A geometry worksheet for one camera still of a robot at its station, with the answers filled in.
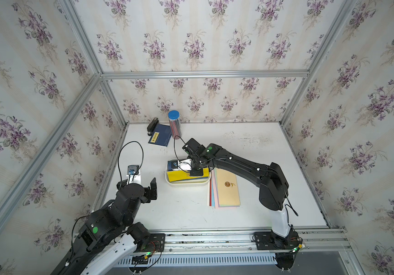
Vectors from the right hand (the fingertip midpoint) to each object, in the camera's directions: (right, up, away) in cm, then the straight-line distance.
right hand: (191, 166), depth 85 cm
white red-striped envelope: (+9, -14, +3) cm, 17 cm away
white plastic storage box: (+3, -9, +2) cm, 10 cm away
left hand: (-16, -3, -18) cm, 25 cm away
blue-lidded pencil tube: (-11, +27, +13) cm, 32 cm away
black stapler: (-28, +23, +29) cm, 46 cm away
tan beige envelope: (+20, -12, +4) cm, 23 cm away
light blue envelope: (+11, -14, +1) cm, 18 cm away
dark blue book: (-21, +16, +27) cm, 38 cm away
